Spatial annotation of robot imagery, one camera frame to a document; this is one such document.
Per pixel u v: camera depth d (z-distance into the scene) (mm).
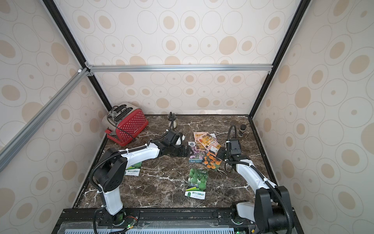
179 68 1651
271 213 408
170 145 726
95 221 685
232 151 673
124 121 924
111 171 480
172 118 1060
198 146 1000
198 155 965
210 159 922
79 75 841
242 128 1008
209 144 1005
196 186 833
